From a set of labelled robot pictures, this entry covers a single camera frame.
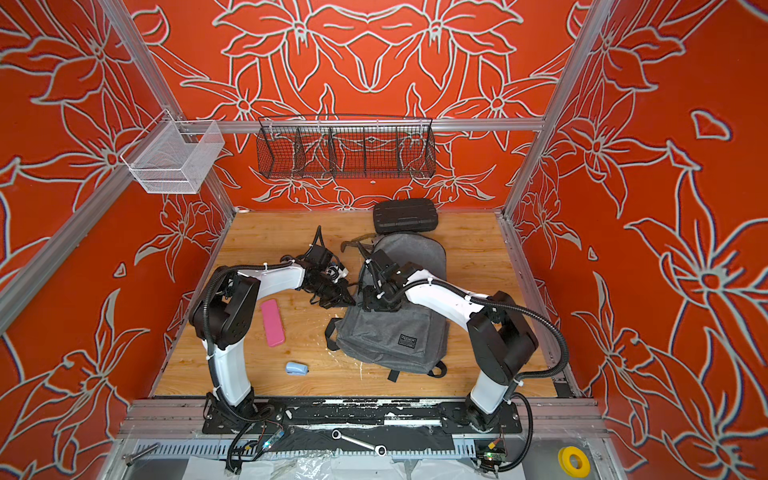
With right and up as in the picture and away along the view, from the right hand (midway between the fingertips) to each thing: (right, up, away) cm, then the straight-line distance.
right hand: (365, 304), depth 85 cm
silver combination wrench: (+4, -30, -16) cm, 35 cm away
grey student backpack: (+8, -7, -1) cm, 11 cm away
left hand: (-3, 0, +7) cm, 8 cm away
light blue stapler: (-18, -16, -6) cm, 25 cm away
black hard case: (+10, +28, +28) cm, 41 cm away
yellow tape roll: (+47, -32, -18) cm, 59 cm away
